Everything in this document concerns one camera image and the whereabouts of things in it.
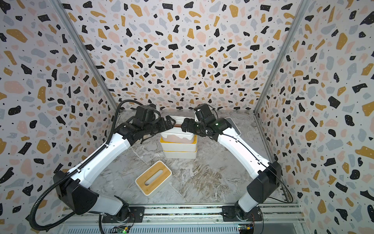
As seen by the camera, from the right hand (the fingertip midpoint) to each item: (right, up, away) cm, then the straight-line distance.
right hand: (185, 127), depth 76 cm
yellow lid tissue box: (-4, -17, +16) cm, 24 cm away
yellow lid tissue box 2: (-10, -11, +8) cm, 16 cm away
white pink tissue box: (-4, -3, -2) cm, 6 cm away
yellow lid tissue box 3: (-19, -30, +9) cm, 36 cm away
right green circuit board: (+30, -50, -4) cm, 58 cm away
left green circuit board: (-31, -49, -5) cm, 58 cm away
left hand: (-7, +2, 0) cm, 7 cm away
